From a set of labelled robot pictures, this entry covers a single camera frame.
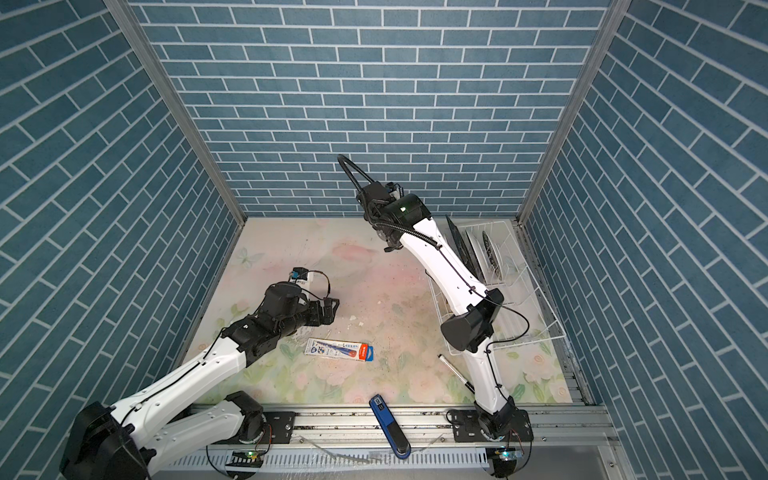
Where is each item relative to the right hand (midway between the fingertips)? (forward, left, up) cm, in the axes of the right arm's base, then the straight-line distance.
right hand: (408, 224), depth 80 cm
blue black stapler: (-46, -1, -25) cm, 53 cm away
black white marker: (-30, -17, -30) cm, 46 cm away
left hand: (-17, +21, -15) cm, 31 cm away
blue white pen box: (-24, +16, -29) cm, 41 cm away
